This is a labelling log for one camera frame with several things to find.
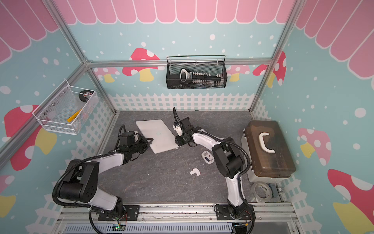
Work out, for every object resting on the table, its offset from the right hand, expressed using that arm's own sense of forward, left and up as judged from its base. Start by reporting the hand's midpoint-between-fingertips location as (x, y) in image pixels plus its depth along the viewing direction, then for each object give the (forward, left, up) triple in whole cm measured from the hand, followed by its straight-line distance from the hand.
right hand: (177, 140), depth 95 cm
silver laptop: (+2, +10, -1) cm, 10 cm away
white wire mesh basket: (0, +54, +28) cm, 61 cm away
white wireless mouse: (-10, -19, -4) cm, 22 cm away
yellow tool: (-4, +49, +29) cm, 57 cm away
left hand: (-2, +15, +3) cm, 15 cm away
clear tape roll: (-30, -48, -7) cm, 57 cm away
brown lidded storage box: (-16, -55, +2) cm, 58 cm away
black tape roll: (+12, +50, +29) cm, 59 cm away
